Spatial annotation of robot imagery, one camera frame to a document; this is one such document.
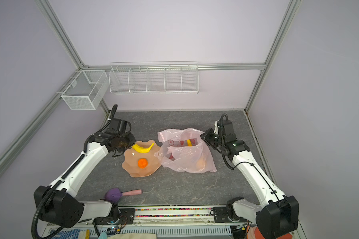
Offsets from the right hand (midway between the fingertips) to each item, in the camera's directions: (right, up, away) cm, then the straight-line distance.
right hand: (199, 133), depth 78 cm
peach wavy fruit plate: (-41, -16, +14) cm, 46 cm away
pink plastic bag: (-7, -8, -5) cm, 12 cm away
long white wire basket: (-29, +37, +22) cm, 51 cm away
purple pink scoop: (-45, -33, +2) cm, 56 cm away
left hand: (-35, -5, +3) cm, 36 cm away
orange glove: (+26, -46, -11) cm, 54 cm away
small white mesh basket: (-72, +26, +18) cm, 79 cm away
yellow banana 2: (-5, -8, +21) cm, 23 cm away
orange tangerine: (-33, -18, +11) cm, 39 cm away
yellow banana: (-31, -9, +2) cm, 32 cm away
